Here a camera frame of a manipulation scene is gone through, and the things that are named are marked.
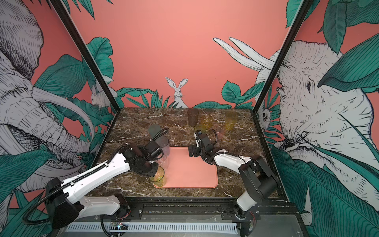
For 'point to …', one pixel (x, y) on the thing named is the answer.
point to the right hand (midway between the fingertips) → (192, 145)
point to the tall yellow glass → (230, 118)
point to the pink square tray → (186, 172)
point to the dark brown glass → (193, 114)
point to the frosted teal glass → (154, 129)
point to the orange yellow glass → (207, 120)
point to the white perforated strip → (154, 227)
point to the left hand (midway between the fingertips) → (153, 171)
